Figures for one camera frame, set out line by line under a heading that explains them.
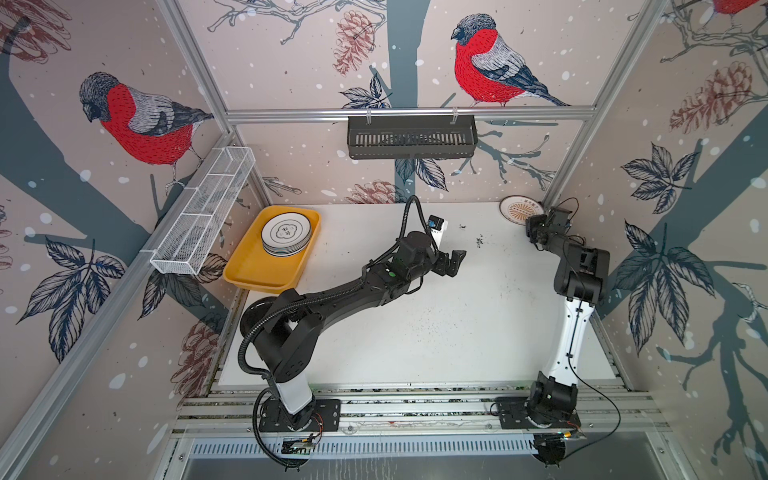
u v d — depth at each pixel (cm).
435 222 70
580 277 68
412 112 103
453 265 73
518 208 121
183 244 71
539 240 93
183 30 74
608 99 88
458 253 72
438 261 71
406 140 106
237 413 75
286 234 107
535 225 104
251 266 103
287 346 45
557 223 93
